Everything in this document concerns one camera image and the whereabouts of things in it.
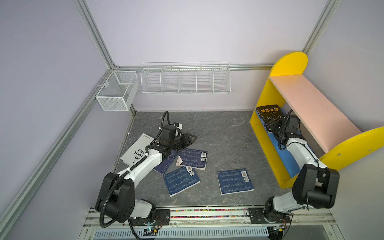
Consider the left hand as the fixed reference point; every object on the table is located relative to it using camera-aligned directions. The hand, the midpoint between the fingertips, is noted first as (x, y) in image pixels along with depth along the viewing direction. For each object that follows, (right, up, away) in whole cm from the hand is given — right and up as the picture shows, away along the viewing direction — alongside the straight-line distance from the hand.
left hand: (195, 140), depth 82 cm
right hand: (+47, +10, +6) cm, 48 cm away
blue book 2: (-8, -23, +2) cm, 24 cm away
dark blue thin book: (-19, -17, +9) cm, 27 cm away
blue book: (-2, -12, +11) cm, 17 cm away
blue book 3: (+23, -23, +2) cm, 33 cm away
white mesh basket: (-53, +32, +21) cm, 65 cm away
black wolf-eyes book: (+48, +16, +14) cm, 52 cm away
